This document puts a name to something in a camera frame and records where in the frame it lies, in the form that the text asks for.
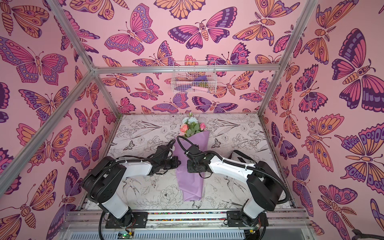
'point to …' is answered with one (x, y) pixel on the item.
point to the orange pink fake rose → (184, 127)
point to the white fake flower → (190, 119)
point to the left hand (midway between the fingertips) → (183, 161)
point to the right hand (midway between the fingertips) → (190, 166)
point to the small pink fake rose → (202, 126)
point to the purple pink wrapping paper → (192, 184)
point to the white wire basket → (194, 77)
